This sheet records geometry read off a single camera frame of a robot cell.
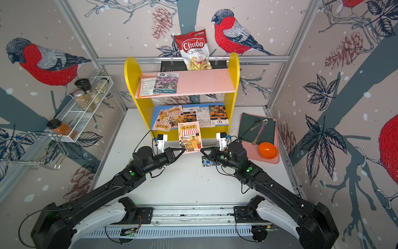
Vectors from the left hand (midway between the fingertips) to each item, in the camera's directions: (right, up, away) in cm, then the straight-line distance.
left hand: (186, 148), depth 71 cm
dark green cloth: (+41, +9, +37) cm, 56 cm away
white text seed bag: (+8, +16, +25) cm, 30 cm away
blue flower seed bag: (+10, -13, +21) cm, 26 cm away
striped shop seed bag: (+1, +5, +5) cm, 7 cm away
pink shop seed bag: (-17, +12, +22) cm, 30 cm away
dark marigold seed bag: (-1, +17, +27) cm, 32 cm away
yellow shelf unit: (-22, +31, +51) cm, 63 cm away
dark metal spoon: (+48, +13, +41) cm, 64 cm away
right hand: (+7, -1, +1) cm, 7 cm away
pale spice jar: (-50, +33, +14) cm, 61 cm away
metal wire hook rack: (-54, -4, -7) cm, 54 cm away
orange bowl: (+48, -6, +22) cm, 53 cm away
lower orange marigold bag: (+18, +17, +27) cm, 36 cm away
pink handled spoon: (+53, +12, +39) cm, 67 cm away
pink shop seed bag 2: (-10, +16, +26) cm, 33 cm away
